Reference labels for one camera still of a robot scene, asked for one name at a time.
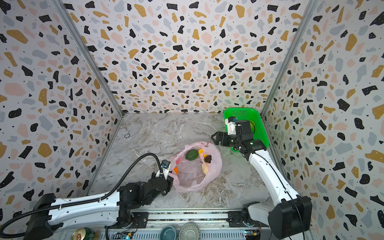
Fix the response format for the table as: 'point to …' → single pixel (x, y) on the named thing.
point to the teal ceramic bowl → (168, 232)
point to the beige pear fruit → (204, 168)
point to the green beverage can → (84, 233)
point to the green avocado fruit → (191, 154)
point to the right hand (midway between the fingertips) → (216, 134)
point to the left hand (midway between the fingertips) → (173, 170)
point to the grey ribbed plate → (189, 232)
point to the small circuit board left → (125, 235)
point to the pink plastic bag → (190, 177)
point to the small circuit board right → (252, 232)
